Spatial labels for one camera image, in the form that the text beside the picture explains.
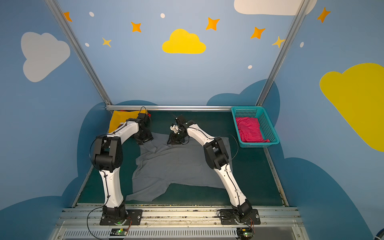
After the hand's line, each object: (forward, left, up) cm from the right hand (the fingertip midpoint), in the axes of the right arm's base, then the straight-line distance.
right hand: (169, 142), depth 99 cm
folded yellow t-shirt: (+18, +38, +4) cm, 43 cm away
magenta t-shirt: (+15, -56, -2) cm, 58 cm away
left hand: (+2, +14, -1) cm, 14 cm away
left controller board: (-50, +17, -4) cm, 53 cm away
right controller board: (-47, -44, -6) cm, 65 cm away
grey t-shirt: (-15, +4, -4) cm, 16 cm away
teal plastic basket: (+14, -69, +1) cm, 70 cm away
